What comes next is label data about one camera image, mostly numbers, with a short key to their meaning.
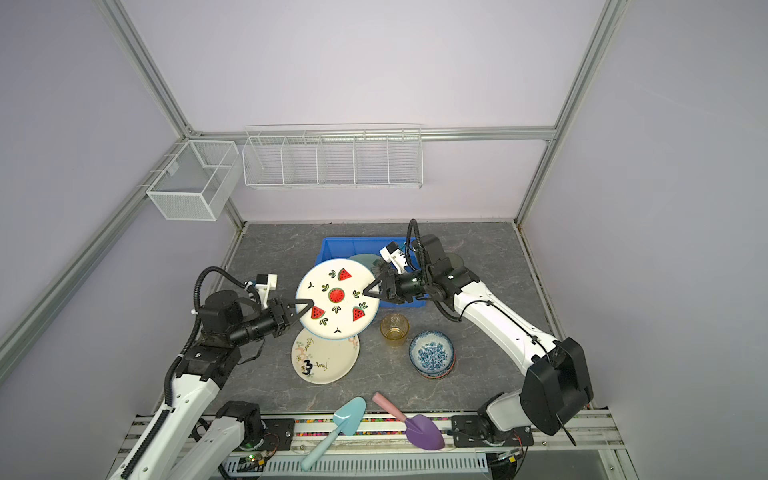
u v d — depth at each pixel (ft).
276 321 2.05
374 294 2.31
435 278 1.97
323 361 2.79
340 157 3.34
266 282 2.26
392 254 2.32
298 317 2.23
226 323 1.86
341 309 2.33
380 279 2.23
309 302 2.33
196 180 3.24
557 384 1.34
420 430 2.47
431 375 2.43
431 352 2.60
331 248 3.48
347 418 2.53
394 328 2.96
